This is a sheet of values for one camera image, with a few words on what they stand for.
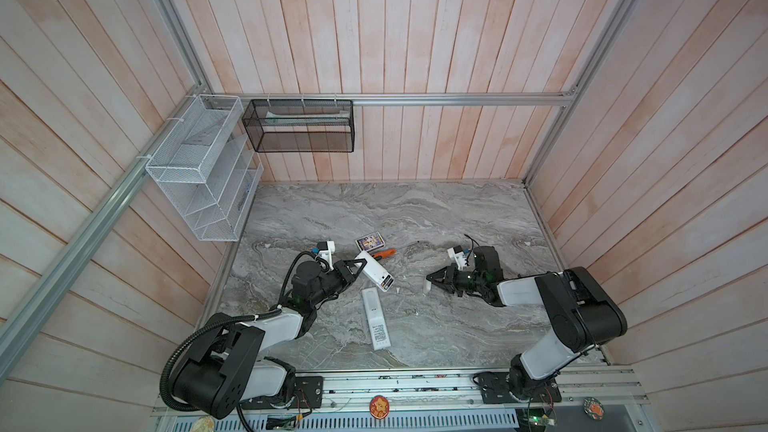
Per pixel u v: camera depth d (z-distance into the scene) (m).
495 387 0.74
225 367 0.42
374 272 0.82
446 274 0.85
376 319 0.84
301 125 1.03
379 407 0.71
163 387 0.39
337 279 0.76
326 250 0.80
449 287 0.82
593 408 0.71
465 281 0.81
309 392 0.73
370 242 1.01
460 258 0.88
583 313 0.48
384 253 0.98
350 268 0.78
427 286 0.88
